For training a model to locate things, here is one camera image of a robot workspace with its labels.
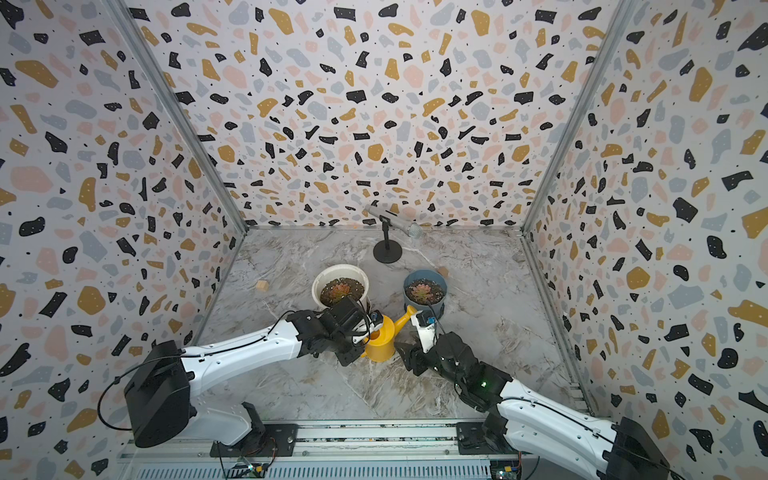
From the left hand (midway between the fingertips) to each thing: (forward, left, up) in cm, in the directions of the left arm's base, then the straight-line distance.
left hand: (363, 345), depth 82 cm
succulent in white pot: (+17, +8, +3) cm, 19 cm away
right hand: (-1, -11, +6) cm, 13 cm away
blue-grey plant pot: (+12, -22, -2) cm, 25 cm away
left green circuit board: (-27, +26, -8) cm, 38 cm away
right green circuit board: (-28, -35, -9) cm, 46 cm away
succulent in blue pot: (+17, -18, +1) cm, 25 cm away
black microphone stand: (+41, -5, -9) cm, 43 cm away
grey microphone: (+31, -14, +13) cm, 37 cm away
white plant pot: (+22, +9, +4) cm, 24 cm away
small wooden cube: (+24, +37, -6) cm, 45 cm away
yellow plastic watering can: (-1, -5, +3) cm, 6 cm away
